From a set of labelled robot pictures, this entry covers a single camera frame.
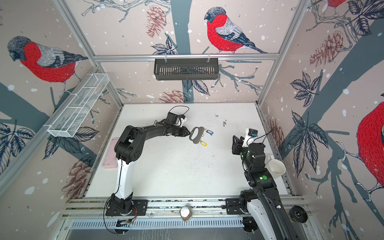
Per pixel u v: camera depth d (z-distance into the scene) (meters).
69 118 0.73
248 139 0.62
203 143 0.98
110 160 0.88
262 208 0.59
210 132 1.04
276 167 0.78
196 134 1.04
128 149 0.58
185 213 0.63
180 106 0.86
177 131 0.90
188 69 1.05
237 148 0.66
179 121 0.90
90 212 0.74
